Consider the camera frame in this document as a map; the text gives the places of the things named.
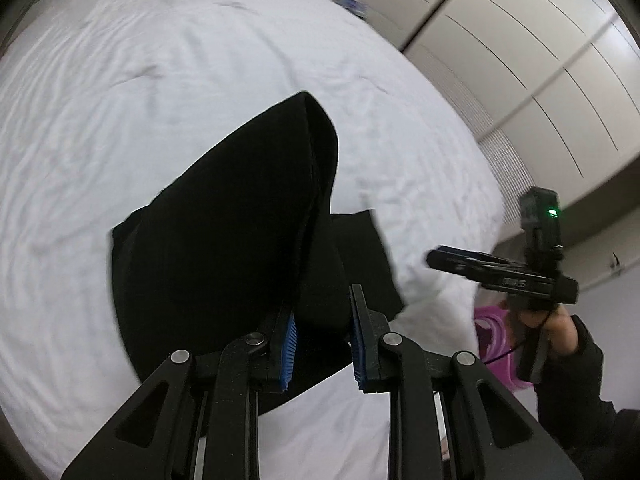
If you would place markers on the bed with white duvet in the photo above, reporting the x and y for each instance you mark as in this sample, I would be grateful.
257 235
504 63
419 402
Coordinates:
125 85

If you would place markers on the black pants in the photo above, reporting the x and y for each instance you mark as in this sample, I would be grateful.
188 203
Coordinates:
225 235

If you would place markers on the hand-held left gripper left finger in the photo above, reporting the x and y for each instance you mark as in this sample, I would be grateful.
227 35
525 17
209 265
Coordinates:
287 355

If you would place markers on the person's right hand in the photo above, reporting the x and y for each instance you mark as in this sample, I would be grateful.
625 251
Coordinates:
562 330

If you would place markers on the person's right forearm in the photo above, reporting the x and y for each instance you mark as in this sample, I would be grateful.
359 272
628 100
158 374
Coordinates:
575 400

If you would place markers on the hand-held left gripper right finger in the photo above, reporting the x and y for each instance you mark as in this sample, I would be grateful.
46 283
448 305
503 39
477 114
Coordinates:
357 355

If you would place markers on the pink plastic item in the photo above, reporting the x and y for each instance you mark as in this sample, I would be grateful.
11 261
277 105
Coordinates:
492 330

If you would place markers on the blue and white box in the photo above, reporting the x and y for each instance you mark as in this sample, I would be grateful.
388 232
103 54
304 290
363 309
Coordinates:
357 6

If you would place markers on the small dark wall fixture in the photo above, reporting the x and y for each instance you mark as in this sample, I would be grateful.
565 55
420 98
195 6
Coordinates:
618 263

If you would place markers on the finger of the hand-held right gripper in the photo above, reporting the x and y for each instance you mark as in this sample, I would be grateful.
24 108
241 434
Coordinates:
460 262

